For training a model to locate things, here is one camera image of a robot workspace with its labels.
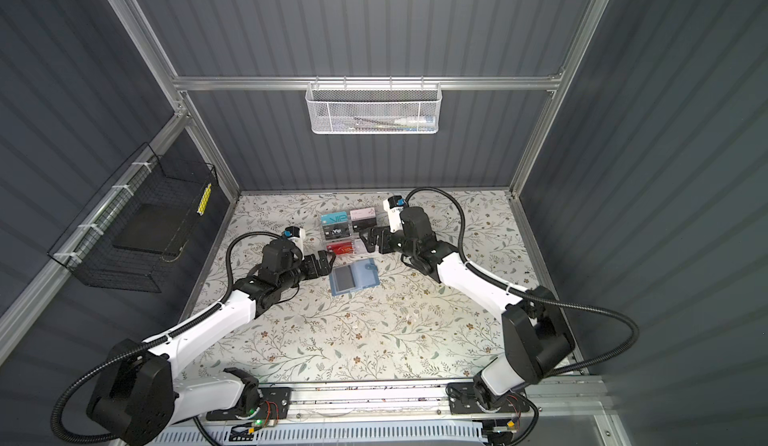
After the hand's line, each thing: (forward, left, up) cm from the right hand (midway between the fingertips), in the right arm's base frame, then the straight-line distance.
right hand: (376, 233), depth 83 cm
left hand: (-4, +15, -6) cm, 17 cm away
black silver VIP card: (+11, +15, -12) cm, 22 cm away
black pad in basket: (-3, +57, +7) cm, 58 cm away
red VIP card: (+7, +13, -17) cm, 23 cm away
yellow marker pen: (+6, +48, +7) cm, 49 cm away
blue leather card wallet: (-3, +8, -20) cm, 21 cm away
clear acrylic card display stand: (+8, +8, -16) cm, 19 cm away
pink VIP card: (+16, +6, -11) cm, 21 cm away
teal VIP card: (+14, +15, -9) cm, 23 cm away
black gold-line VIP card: (+14, +6, -13) cm, 20 cm away
